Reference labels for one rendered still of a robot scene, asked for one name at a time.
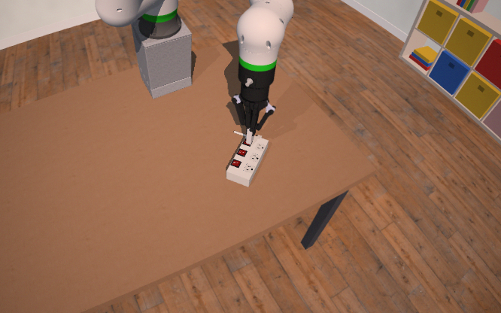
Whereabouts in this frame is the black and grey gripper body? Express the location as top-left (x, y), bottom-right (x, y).
top-left (239, 84), bottom-right (269, 111)

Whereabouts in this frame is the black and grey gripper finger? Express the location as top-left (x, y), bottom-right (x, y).
top-left (232, 94), bottom-right (253, 144)
top-left (248, 103), bottom-right (276, 144)

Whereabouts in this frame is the white power strip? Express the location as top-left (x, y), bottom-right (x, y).
top-left (226, 131), bottom-right (269, 187)

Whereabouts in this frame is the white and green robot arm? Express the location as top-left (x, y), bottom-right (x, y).
top-left (95, 0), bottom-right (294, 89)

